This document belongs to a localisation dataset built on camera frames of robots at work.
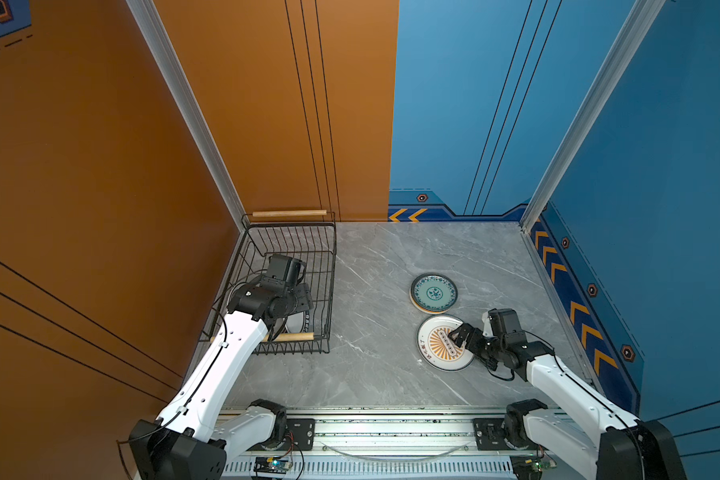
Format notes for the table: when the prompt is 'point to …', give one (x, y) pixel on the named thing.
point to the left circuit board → (272, 465)
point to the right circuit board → (531, 466)
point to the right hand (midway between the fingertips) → (458, 344)
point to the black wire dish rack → (306, 235)
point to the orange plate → (431, 312)
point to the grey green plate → (434, 292)
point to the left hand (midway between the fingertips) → (297, 295)
